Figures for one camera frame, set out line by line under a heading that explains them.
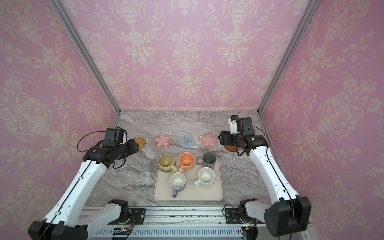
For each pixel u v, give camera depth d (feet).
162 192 2.68
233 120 2.31
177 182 2.79
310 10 2.27
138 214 2.45
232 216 2.40
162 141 3.39
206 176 2.84
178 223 2.39
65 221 1.25
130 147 2.26
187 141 3.37
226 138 2.27
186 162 3.00
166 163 3.01
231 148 3.25
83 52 2.81
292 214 1.22
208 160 2.96
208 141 3.39
